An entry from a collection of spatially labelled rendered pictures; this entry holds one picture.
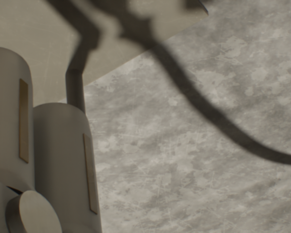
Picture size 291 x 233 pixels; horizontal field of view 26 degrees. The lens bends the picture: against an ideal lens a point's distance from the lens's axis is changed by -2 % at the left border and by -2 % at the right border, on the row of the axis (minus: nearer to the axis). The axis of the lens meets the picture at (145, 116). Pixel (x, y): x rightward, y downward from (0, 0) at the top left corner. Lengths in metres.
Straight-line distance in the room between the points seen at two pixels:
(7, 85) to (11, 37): 0.33
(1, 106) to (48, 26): 0.35
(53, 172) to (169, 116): 0.47
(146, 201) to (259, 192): 0.22
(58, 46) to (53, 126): 0.29
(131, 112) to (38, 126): 0.41
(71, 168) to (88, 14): 0.33
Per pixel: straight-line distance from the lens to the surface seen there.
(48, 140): 0.60
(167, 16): 0.88
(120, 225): 1.25
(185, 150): 1.10
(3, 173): 0.48
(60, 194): 0.56
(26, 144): 0.52
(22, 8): 0.85
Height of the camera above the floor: 0.69
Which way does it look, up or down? 43 degrees down
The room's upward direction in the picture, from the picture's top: 170 degrees clockwise
